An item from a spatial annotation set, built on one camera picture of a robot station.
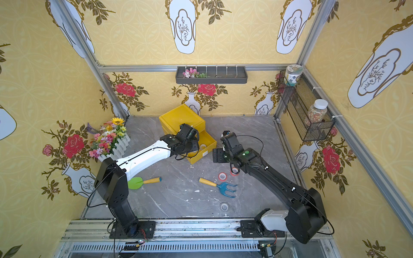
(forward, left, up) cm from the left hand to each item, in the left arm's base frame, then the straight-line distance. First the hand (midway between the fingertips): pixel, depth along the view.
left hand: (190, 143), depth 89 cm
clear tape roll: (-30, -17, -13) cm, 37 cm away
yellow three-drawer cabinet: (+9, +10, +8) cm, 16 cm away
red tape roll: (-14, -18, -13) cm, 26 cm away
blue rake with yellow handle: (-19, -17, -14) cm, 29 cm away
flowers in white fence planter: (+2, +44, +1) cm, 44 cm away
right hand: (-7, -18, +2) cm, 19 cm away
